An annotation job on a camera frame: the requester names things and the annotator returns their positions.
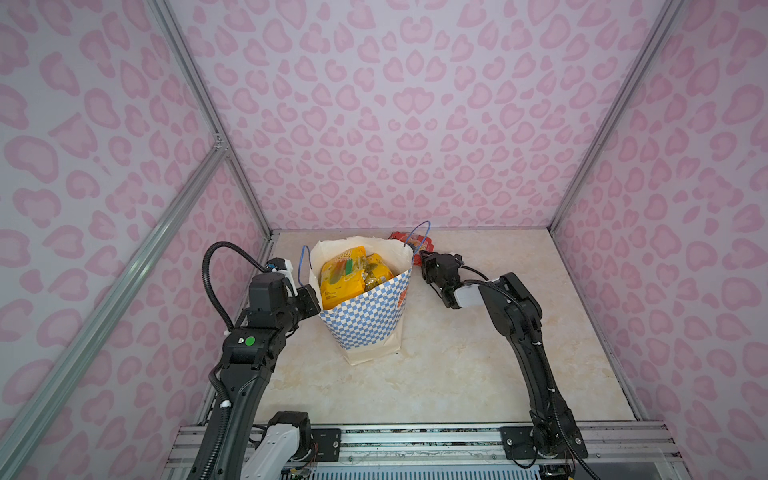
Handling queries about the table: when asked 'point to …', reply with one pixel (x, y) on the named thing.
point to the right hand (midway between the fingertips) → (420, 250)
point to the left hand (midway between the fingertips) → (314, 285)
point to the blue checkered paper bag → (368, 324)
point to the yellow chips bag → (342, 276)
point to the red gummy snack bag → (416, 242)
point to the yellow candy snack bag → (376, 272)
